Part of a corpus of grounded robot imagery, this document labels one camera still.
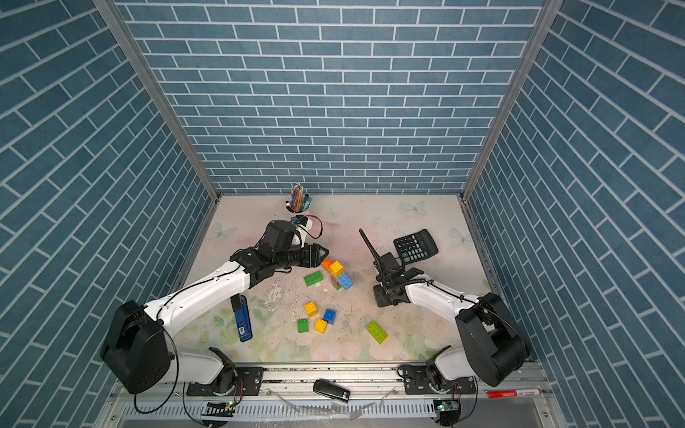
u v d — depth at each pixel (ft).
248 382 2.42
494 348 1.40
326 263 2.61
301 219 2.38
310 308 2.77
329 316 2.71
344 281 2.77
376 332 2.68
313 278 3.07
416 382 2.41
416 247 3.34
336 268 2.71
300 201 3.34
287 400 2.34
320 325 2.71
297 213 3.34
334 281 2.85
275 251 2.04
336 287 3.05
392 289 2.11
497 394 2.34
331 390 2.31
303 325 2.71
